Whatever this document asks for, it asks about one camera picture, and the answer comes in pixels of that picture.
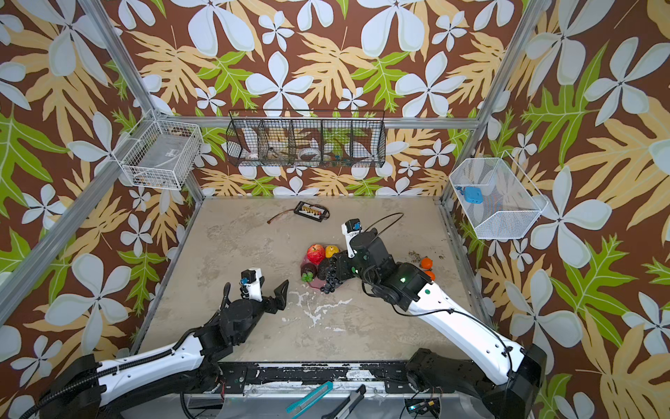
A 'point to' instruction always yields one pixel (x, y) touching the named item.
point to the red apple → (316, 253)
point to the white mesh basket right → (498, 198)
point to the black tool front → (346, 408)
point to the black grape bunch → (331, 279)
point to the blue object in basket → (472, 194)
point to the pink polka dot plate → (317, 283)
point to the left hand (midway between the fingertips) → (278, 278)
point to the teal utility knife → (310, 399)
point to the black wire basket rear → (306, 139)
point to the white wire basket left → (161, 154)
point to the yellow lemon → (331, 250)
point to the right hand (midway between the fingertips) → (333, 254)
